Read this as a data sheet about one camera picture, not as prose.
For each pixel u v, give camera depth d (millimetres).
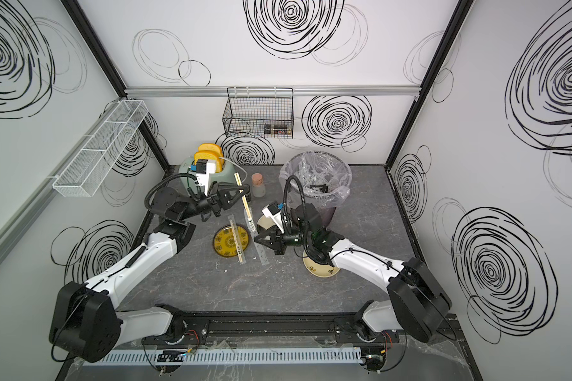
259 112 1441
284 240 667
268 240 684
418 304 418
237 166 1024
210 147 963
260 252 726
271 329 758
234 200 629
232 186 615
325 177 939
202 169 578
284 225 644
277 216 665
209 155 934
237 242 913
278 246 651
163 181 1196
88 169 730
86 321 396
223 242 937
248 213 666
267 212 667
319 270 866
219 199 591
